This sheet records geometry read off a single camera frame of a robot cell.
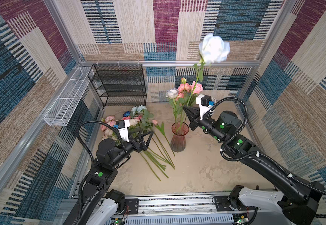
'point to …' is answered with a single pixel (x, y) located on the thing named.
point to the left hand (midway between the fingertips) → (147, 132)
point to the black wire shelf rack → (119, 85)
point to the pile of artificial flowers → (140, 121)
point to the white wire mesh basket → (60, 111)
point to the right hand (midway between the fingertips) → (186, 108)
